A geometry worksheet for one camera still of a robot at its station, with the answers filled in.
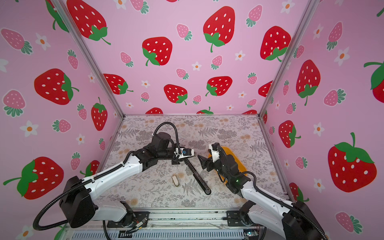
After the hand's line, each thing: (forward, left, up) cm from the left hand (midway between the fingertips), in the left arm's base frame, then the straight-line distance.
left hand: (191, 150), depth 76 cm
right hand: (0, -6, -3) cm, 7 cm away
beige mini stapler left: (-9, +9, -18) cm, 22 cm away
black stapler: (-13, -8, -20) cm, 25 cm away
